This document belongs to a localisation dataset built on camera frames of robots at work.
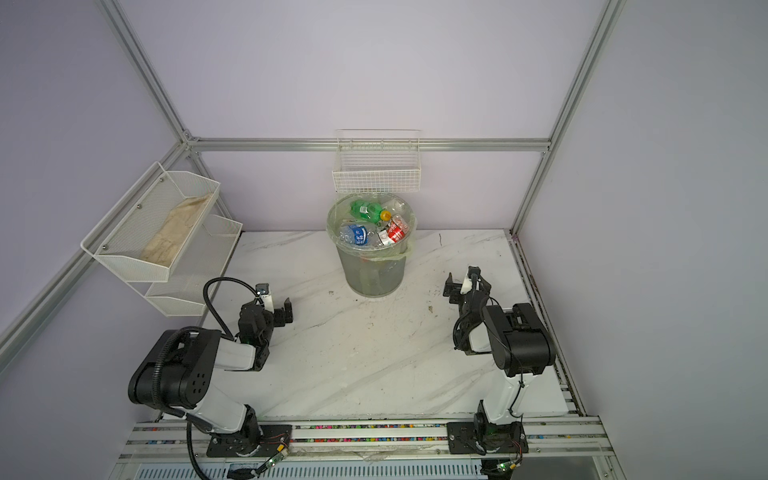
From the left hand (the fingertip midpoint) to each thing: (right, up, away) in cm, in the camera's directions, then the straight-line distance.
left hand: (271, 301), depth 94 cm
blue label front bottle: (+29, +21, -12) cm, 37 cm away
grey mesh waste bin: (+33, +21, -9) cm, 40 cm away
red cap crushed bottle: (+40, +21, -14) cm, 47 cm away
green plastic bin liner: (+23, +28, -3) cm, 36 cm away
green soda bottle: (+33, +28, -8) cm, 44 cm away
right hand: (+62, +9, 0) cm, 63 cm away
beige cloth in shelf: (-20, +18, -18) cm, 32 cm away
